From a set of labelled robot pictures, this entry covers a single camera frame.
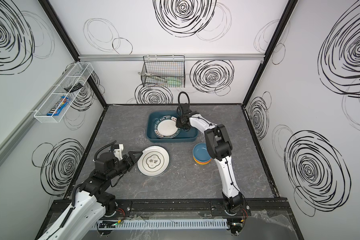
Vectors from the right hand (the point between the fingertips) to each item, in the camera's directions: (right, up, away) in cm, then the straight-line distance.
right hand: (176, 124), depth 103 cm
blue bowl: (+15, -16, -16) cm, 27 cm away
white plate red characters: (-8, +2, +5) cm, 9 cm away
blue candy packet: (-57, +7, -34) cm, 66 cm away
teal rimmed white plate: (-6, -6, -3) cm, 9 cm away
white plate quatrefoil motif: (-13, -21, -14) cm, 28 cm away
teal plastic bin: (+10, -8, -4) cm, 13 cm away
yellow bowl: (+15, -22, -19) cm, 33 cm away
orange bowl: (+15, -20, -21) cm, 33 cm away
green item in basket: (-1, +26, -16) cm, 30 cm away
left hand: (-17, -15, -26) cm, 34 cm away
